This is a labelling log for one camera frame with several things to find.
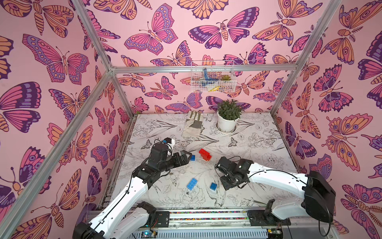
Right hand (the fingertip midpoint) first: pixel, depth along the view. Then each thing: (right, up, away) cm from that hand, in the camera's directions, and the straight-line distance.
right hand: (226, 182), depth 81 cm
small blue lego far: (-18, +11, +14) cm, 25 cm away
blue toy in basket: (-11, +58, +13) cm, 61 cm away
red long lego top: (-12, +16, +14) cm, 24 cm away
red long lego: (-11, +13, +12) cm, 20 cm away
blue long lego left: (-19, -2, +3) cm, 19 cm away
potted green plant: (+5, +40, +16) cm, 44 cm away
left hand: (-21, +16, -5) cm, 27 cm away
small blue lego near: (-7, -3, +3) cm, 8 cm away
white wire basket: (-6, +63, +14) cm, 64 cm away
